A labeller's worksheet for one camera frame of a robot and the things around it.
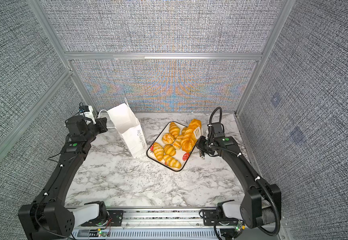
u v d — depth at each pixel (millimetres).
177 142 975
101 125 677
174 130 1056
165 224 732
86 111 650
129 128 773
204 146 726
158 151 933
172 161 897
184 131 991
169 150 943
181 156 949
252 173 444
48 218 385
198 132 882
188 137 908
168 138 1003
